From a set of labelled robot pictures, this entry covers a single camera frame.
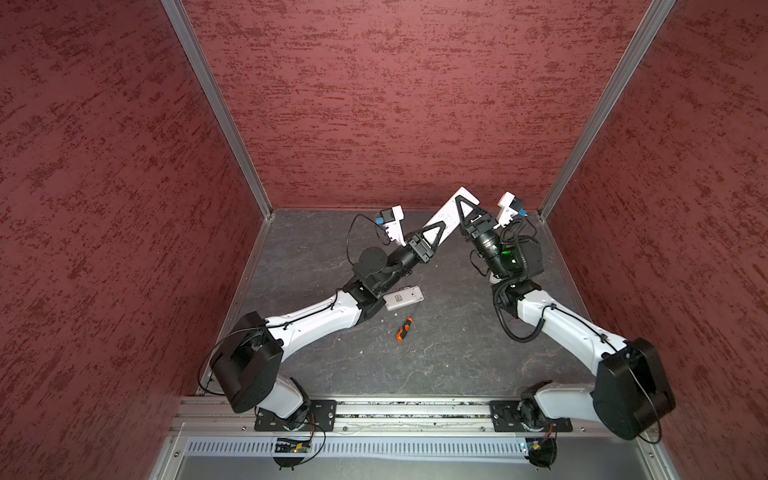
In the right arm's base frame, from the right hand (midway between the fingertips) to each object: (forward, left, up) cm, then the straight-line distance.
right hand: (448, 203), depth 66 cm
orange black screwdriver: (-13, +10, -39) cm, 42 cm away
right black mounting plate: (-36, -15, -41) cm, 57 cm away
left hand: (-5, +1, -4) cm, 6 cm away
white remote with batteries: (-2, +10, -39) cm, 41 cm away
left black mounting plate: (-35, +32, -41) cm, 63 cm away
